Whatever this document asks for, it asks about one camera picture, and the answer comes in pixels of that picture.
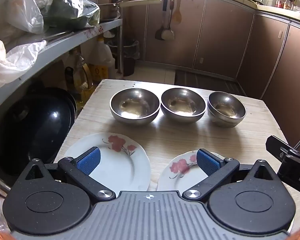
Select white floral plate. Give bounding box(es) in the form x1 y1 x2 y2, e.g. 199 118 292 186
64 132 151 195
156 150 225 192

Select brown kitchen cabinets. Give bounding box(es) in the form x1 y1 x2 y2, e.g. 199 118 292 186
125 0 300 150

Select lower stacked steel bowl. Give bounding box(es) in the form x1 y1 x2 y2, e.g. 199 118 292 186
208 112 242 128

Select stacked steel bowl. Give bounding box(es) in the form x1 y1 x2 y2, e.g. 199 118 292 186
208 112 242 128
207 91 247 121

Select upper stacked steel bowl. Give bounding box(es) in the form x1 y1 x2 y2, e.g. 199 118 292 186
207 91 247 121

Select black wok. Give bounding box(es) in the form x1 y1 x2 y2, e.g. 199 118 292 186
0 87 77 180

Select middle steel bowl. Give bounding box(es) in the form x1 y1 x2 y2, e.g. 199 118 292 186
160 87 206 124

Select left steel bowl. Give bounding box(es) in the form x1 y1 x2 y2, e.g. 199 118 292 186
109 87 160 126

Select yellow oil bottle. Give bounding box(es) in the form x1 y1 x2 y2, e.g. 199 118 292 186
88 35 115 83

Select black trash bin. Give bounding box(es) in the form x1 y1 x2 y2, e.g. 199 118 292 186
107 38 140 76

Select white plastic bag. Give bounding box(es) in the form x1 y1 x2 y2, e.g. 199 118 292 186
0 40 46 88

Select hanging steel spatula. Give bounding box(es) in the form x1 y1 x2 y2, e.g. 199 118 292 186
161 0 175 41

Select hanging black spatula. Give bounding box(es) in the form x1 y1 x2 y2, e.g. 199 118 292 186
155 0 168 40

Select hanging wooden spoon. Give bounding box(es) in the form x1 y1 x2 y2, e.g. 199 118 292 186
172 0 182 24

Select bag with green vegetables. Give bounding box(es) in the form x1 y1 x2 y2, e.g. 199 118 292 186
40 0 101 30

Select pan with pale handle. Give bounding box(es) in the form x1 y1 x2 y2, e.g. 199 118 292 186
98 0 162 22

